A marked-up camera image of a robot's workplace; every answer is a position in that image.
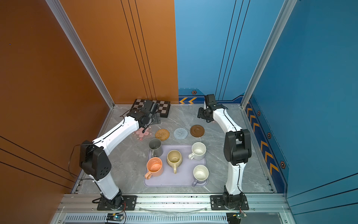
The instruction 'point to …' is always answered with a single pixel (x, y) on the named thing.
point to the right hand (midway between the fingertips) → (201, 114)
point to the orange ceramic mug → (154, 165)
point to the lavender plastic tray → (184, 176)
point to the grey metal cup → (155, 145)
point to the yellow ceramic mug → (175, 159)
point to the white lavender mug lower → (201, 174)
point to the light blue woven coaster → (180, 133)
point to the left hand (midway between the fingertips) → (153, 117)
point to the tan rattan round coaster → (162, 134)
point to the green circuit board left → (113, 216)
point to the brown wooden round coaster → (197, 130)
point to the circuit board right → (235, 218)
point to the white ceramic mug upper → (198, 150)
